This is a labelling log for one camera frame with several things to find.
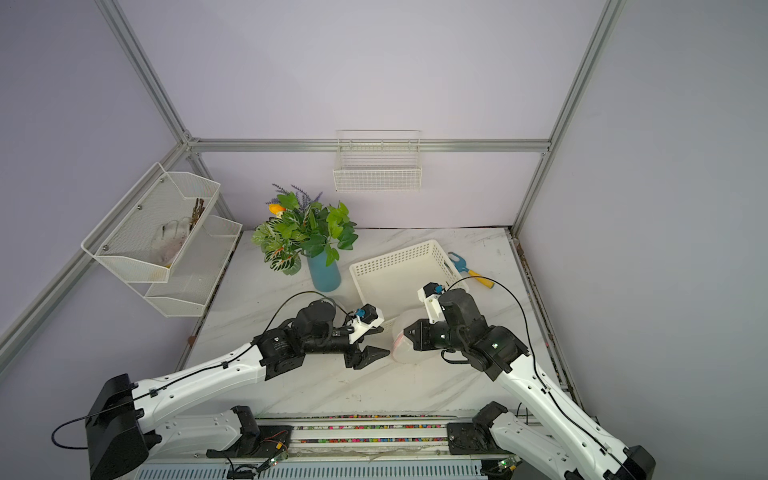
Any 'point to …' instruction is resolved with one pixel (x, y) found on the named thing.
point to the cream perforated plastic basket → (390, 281)
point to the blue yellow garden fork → (461, 265)
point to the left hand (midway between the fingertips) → (381, 341)
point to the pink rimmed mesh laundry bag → (402, 346)
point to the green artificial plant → (299, 224)
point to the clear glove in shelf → (170, 238)
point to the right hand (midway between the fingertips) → (407, 337)
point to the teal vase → (326, 278)
